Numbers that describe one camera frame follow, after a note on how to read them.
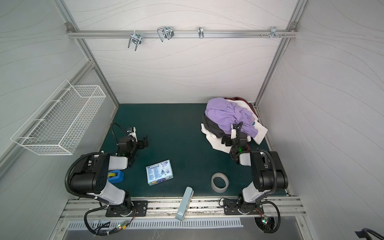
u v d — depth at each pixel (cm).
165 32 76
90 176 45
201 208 75
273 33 76
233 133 84
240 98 115
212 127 97
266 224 72
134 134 84
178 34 80
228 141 86
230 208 73
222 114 93
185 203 74
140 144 86
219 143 96
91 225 70
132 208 73
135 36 78
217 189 76
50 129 64
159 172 80
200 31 73
